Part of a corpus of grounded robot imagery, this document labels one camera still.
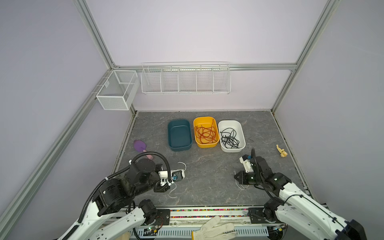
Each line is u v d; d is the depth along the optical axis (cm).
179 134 105
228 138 102
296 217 55
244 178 71
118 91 98
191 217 75
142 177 43
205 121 109
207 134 105
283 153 94
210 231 71
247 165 74
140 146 101
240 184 69
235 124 106
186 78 99
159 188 48
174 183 50
